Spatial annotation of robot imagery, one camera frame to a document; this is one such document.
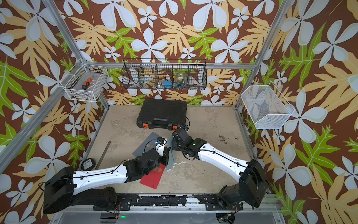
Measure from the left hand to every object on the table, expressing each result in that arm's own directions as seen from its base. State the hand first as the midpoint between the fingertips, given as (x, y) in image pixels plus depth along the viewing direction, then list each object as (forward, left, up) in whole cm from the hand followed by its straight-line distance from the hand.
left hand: (171, 147), depth 77 cm
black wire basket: (+51, +6, +14) cm, 53 cm away
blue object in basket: (+42, +4, +11) cm, 44 cm away
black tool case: (+35, +9, -11) cm, 37 cm away
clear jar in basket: (+44, -5, +12) cm, 46 cm away
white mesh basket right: (+20, -58, +11) cm, 62 cm away
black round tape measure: (-5, +53, -15) cm, 55 cm away
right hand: (+4, -1, -3) cm, 5 cm away
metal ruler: (+2, +47, -17) cm, 50 cm away
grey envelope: (+8, +22, -18) cm, 30 cm away
